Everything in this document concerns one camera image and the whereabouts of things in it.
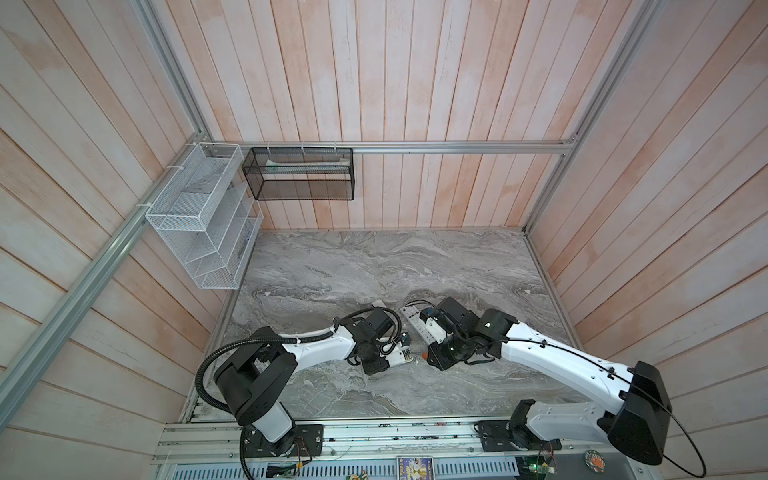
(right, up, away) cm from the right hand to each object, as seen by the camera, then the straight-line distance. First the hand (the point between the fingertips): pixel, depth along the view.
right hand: (430, 358), depth 77 cm
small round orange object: (+38, -22, -7) cm, 45 cm away
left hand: (-14, -4, +9) cm, 17 cm away
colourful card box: (-5, -23, -9) cm, 25 cm away
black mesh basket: (-41, +57, +27) cm, 75 cm away
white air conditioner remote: (-8, -2, +8) cm, 12 cm away
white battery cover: (-13, +11, +21) cm, 28 cm away
